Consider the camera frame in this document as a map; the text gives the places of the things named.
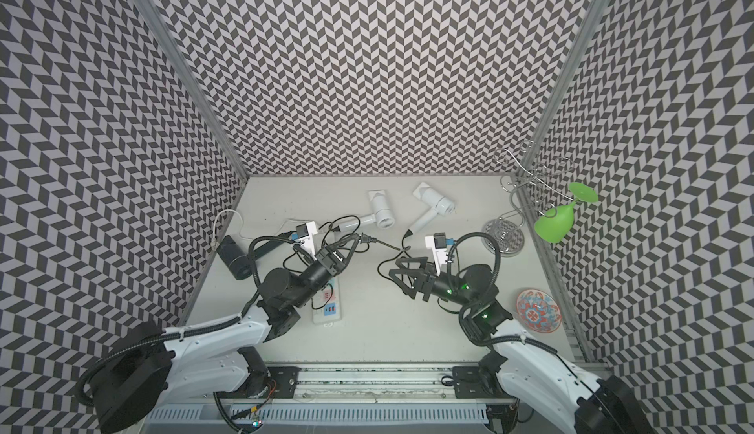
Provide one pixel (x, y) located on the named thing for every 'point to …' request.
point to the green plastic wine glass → (556, 223)
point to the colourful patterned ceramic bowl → (538, 311)
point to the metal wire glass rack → (535, 187)
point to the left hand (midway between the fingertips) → (362, 241)
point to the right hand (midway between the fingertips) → (393, 275)
